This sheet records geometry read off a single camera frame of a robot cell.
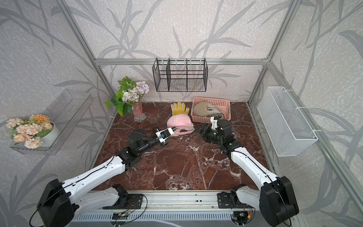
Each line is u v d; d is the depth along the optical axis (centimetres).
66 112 77
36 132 51
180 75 105
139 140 54
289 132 59
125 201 66
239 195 62
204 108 107
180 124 76
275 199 39
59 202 38
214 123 75
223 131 61
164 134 57
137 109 88
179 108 115
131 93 84
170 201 76
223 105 115
